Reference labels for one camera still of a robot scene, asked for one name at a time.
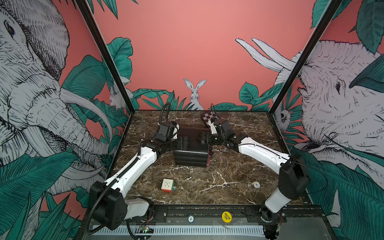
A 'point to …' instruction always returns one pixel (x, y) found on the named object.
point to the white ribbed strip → (180, 230)
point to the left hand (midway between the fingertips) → (185, 140)
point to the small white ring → (256, 185)
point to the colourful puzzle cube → (167, 185)
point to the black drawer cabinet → (192, 149)
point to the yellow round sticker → (226, 216)
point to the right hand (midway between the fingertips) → (201, 136)
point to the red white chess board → (208, 116)
